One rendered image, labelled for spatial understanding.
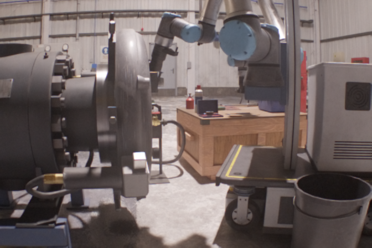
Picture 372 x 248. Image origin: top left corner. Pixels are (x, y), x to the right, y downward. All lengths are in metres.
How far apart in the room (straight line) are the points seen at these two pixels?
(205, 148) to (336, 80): 1.16
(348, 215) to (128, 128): 0.81
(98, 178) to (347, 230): 0.87
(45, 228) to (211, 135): 1.41
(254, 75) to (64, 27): 11.66
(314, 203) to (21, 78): 1.15
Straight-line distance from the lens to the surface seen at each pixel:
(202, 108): 2.28
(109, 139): 1.15
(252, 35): 1.10
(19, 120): 1.12
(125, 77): 1.00
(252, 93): 1.25
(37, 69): 1.17
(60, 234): 1.11
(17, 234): 1.15
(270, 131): 2.34
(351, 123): 1.37
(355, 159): 1.41
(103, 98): 1.13
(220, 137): 2.17
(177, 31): 1.36
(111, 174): 0.96
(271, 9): 2.07
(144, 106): 0.99
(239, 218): 1.46
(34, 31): 13.08
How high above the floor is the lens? 0.76
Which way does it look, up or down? 6 degrees down
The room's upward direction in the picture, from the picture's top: straight up
